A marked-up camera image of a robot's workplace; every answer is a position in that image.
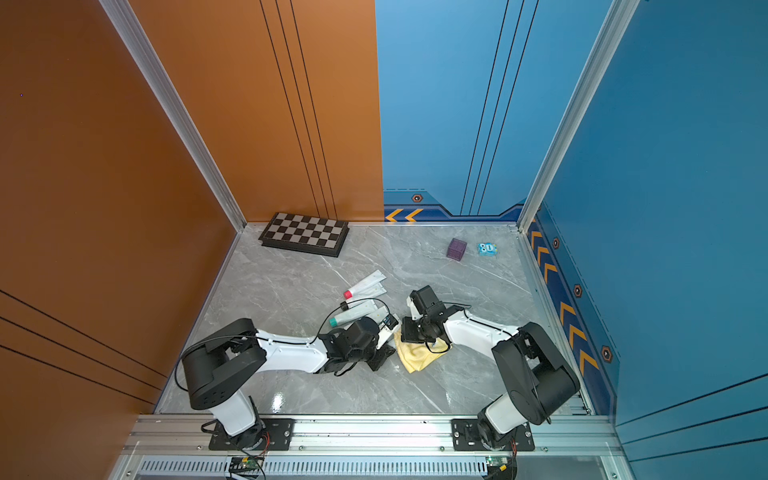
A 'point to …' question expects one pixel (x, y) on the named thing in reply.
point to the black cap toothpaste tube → (367, 302)
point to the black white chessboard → (311, 234)
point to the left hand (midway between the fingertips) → (393, 346)
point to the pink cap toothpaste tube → (365, 285)
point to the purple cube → (456, 249)
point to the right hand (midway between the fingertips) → (402, 336)
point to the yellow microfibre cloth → (415, 355)
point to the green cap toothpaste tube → (376, 313)
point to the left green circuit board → (246, 465)
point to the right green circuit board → (500, 462)
